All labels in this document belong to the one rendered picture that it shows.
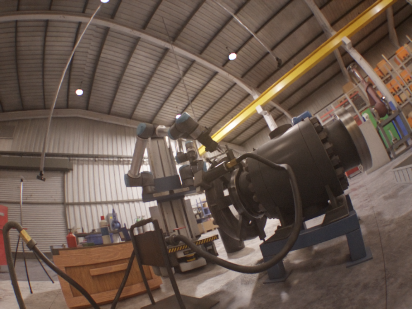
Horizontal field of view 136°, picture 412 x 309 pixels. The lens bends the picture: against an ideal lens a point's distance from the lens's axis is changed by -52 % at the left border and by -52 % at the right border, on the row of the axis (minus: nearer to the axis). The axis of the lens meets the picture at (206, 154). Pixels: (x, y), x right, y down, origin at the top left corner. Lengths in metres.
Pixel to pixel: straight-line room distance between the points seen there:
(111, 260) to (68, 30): 8.74
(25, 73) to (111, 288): 10.33
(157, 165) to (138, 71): 7.89
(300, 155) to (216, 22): 8.15
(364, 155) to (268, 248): 0.76
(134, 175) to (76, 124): 9.83
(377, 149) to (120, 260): 5.04
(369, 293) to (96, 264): 1.50
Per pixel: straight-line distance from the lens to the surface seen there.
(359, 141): 1.08
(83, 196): 9.57
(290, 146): 1.06
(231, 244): 2.28
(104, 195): 9.66
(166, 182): 2.12
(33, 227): 9.66
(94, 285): 1.43
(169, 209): 2.14
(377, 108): 5.09
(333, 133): 1.15
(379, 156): 4.84
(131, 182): 1.90
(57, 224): 9.37
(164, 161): 2.31
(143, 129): 1.62
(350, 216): 0.91
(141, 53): 9.12
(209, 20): 8.66
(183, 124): 1.05
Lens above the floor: 0.47
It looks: 22 degrees up
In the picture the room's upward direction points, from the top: 18 degrees counter-clockwise
